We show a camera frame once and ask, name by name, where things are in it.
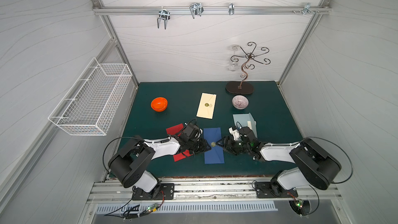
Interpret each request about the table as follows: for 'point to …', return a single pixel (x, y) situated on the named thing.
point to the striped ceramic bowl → (240, 102)
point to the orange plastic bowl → (159, 104)
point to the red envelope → (172, 130)
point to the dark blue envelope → (215, 155)
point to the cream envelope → (207, 105)
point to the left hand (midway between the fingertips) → (210, 150)
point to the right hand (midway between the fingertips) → (219, 145)
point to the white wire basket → (89, 107)
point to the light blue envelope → (245, 120)
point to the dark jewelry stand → (245, 87)
